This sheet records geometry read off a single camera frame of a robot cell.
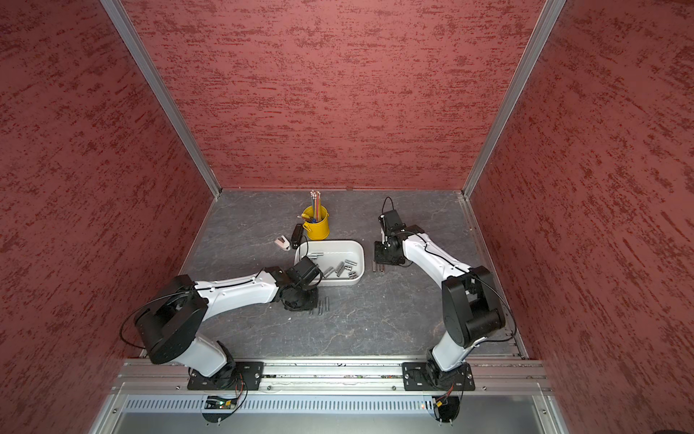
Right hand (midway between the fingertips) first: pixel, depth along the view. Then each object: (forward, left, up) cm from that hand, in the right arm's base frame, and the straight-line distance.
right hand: (379, 262), depth 90 cm
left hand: (-14, +23, -6) cm, 27 cm away
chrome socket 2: (+2, +1, -7) cm, 8 cm away
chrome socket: (-12, +18, -6) cm, 23 cm away
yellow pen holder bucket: (+15, +23, -1) cm, 27 cm away
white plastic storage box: (+4, +14, -6) cm, 16 cm away
